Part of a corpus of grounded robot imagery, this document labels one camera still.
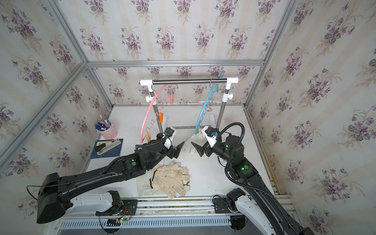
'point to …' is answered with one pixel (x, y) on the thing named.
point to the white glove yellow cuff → (198, 139)
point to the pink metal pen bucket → (110, 133)
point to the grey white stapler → (102, 147)
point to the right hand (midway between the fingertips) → (202, 135)
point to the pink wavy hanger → (141, 140)
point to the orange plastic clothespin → (160, 117)
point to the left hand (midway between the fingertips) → (179, 138)
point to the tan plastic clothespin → (148, 137)
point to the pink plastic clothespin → (210, 109)
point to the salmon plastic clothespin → (172, 98)
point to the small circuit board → (115, 222)
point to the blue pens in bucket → (105, 124)
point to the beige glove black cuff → (170, 177)
